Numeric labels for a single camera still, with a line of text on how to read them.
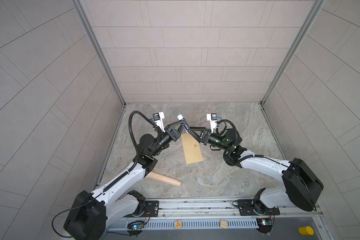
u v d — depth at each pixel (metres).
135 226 0.65
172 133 0.60
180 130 0.63
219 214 0.71
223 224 0.67
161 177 0.79
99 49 0.86
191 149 0.92
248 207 0.71
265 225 0.68
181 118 0.65
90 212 0.38
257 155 0.54
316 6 0.71
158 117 0.62
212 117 0.65
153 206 0.72
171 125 0.62
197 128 0.64
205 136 0.62
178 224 0.67
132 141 0.48
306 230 0.62
